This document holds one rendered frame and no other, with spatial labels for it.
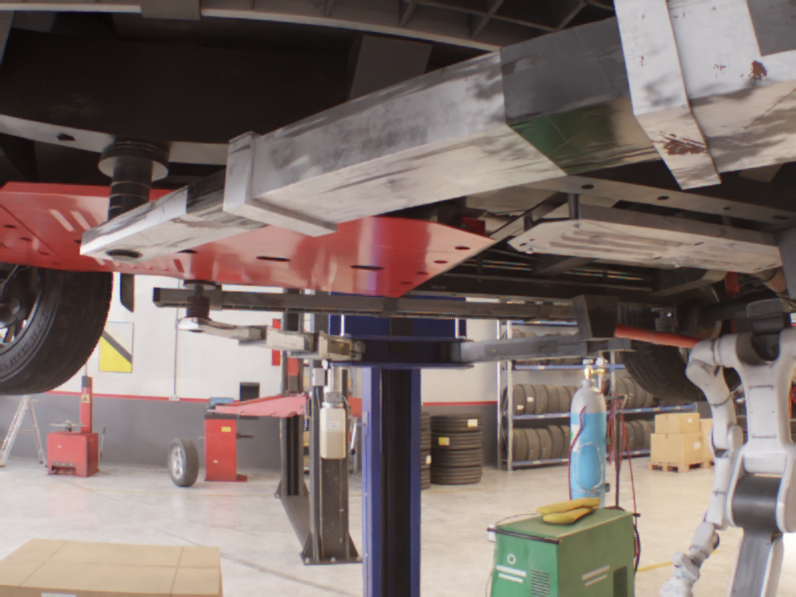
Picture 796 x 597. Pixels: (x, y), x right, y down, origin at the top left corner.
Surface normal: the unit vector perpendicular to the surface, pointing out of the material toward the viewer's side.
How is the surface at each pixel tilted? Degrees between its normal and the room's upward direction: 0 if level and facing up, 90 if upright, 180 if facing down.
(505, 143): 180
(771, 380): 96
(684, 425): 90
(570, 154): 180
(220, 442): 90
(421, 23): 90
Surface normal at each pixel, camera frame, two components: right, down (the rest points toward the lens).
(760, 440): -0.85, 0.02
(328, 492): 0.26, -0.15
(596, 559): 0.60, -0.20
